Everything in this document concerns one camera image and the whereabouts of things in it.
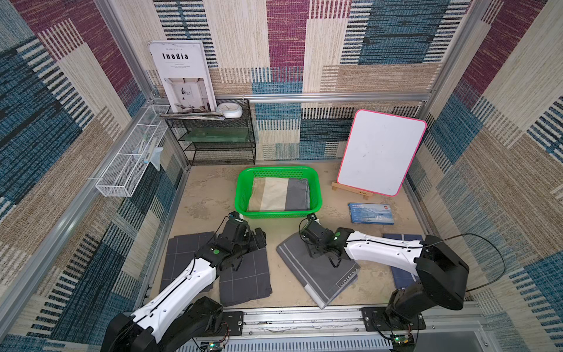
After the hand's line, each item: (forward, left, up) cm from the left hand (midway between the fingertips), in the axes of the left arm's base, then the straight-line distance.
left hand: (256, 236), depth 83 cm
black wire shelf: (+52, +24, +2) cm, 57 cm away
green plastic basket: (+30, +8, -4) cm, 31 cm away
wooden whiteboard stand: (+23, -48, -5) cm, 53 cm away
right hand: (0, -22, -5) cm, 23 cm away
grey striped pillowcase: (-13, -24, -10) cm, 30 cm away
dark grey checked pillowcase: (-13, +3, -9) cm, 16 cm away
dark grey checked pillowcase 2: (0, +31, -10) cm, 33 cm away
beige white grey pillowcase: (+26, -9, -7) cm, 28 cm away
